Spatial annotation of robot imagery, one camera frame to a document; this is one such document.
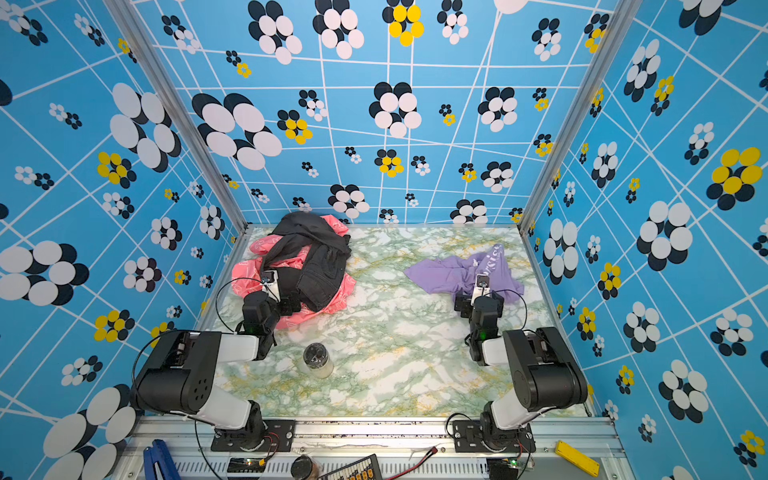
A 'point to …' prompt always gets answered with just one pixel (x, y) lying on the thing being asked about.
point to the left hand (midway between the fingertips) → (284, 286)
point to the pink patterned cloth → (248, 272)
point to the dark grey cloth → (302, 228)
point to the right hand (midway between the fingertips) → (482, 291)
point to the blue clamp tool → (160, 453)
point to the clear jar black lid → (318, 359)
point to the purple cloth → (460, 275)
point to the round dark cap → (301, 467)
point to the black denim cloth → (316, 283)
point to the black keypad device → (367, 468)
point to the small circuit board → (246, 465)
